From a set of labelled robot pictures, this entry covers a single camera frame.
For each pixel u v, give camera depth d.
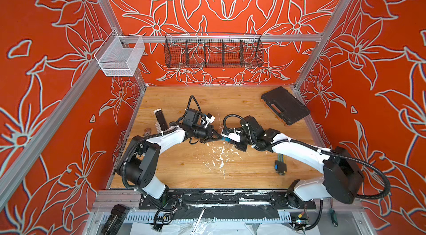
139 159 0.49
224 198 0.75
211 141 0.77
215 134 0.79
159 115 1.03
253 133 0.64
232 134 0.71
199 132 0.75
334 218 0.68
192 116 0.72
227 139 0.73
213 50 0.97
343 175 0.42
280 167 0.81
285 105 1.02
